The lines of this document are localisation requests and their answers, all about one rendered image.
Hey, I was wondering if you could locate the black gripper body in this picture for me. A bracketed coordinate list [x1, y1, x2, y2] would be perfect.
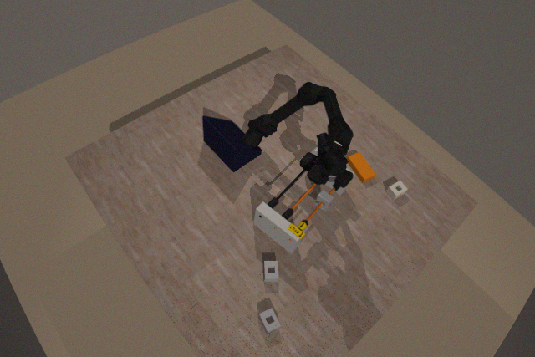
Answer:
[300, 152, 354, 188]

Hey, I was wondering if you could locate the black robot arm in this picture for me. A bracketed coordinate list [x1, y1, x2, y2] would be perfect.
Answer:
[240, 82, 354, 185]

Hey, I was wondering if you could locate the orange rectangular block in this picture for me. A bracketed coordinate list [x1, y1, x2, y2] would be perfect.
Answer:
[347, 152, 376, 184]

